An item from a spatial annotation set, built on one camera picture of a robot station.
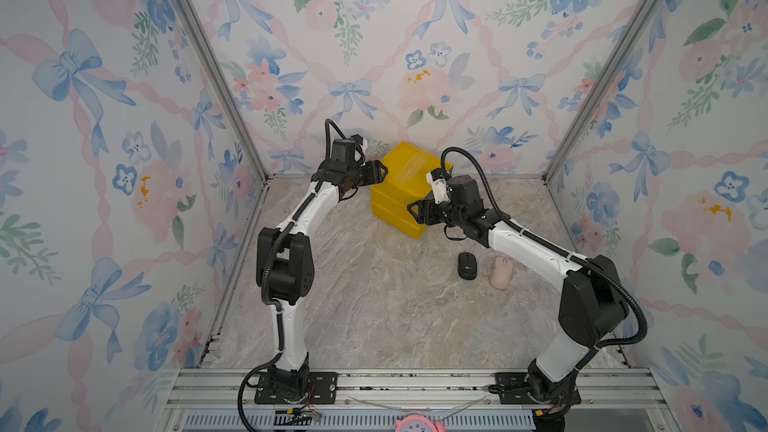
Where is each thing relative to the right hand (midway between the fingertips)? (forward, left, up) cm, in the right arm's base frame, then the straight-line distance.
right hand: (417, 204), depth 86 cm
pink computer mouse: (-13, -26, -17) cm, 33 cm away
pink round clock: (-50, +1, -17) cm, 53 cm away
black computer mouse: (-11, -16, -17) cm, 26 cm away
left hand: (+12, +10, +2) cm, 16 cm away
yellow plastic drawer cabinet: (+7, +3, +1) cm, 8 cm away
